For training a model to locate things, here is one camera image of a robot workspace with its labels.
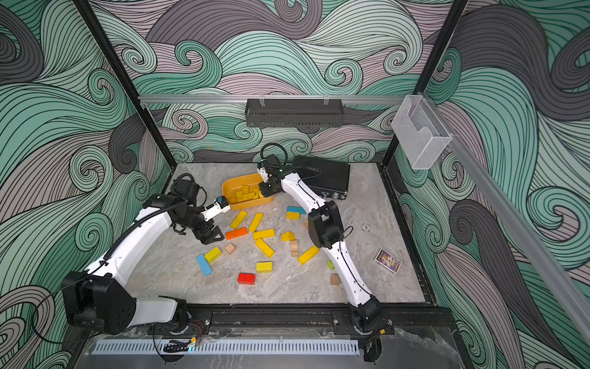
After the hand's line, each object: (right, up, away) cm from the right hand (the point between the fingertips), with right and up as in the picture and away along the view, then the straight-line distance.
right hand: (263, 191), depth 101 cm
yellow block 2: (+2, -28, -18) cm, 33 cm away
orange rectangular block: (-11, -18, -7) cm, 22 cm away
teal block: (+15, -8, 0) cm, 17 cm away
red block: (-4, -31, -20) cm, 37 cm away
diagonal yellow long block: (+2, -22, -11) cm, 25 cm away
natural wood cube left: (-12, -22, -12) cm, 28 cm away
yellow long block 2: (+19, -25, -14) cm, 34 cm away
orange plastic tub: (-10, 0, +5) cm, 11 cm away
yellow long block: (-3, -13, -3) cm, 14 cm away
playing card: (+50, -26, -16) cm, 58 cm away
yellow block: (+1, -18, -7) cm, 19 cm away
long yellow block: (-10, -12, -3) cm, 16 cm away
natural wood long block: (+14, -23, -11) cm, 29 cm away
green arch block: (+24, -21, -33) cm, 46 cm away
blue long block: (-21, -28, -16) cm, 38 cm away
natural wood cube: (+28, -31, -20) cm, 47 cm away
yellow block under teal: (+13, -11, 0) cm, 17 cm away
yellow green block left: (-18, -24, -14) cm, 33 cm away
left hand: (-15, -12, -22) cm, 29 cm away
